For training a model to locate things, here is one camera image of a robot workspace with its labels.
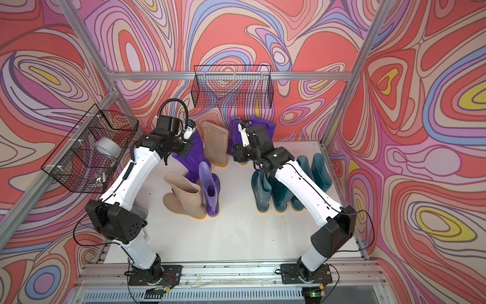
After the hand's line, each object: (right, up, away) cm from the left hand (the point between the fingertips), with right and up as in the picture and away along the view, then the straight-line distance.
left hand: (188, 144), depth 83 cm
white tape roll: (-29, -2, -9) cm, 31 cm away
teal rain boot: (+41, -22, -5) cm, 47 cm away
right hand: (+23, -4, -7) cm, 24 cm away
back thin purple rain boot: (+20, +5, +15) cm, 26 cm away
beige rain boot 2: (+11, +3, +12) cm, 16 cm away
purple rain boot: (+10, -17, -1) cm, 20 cm away
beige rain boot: (+2, -23, -10) cm, 25 cm away
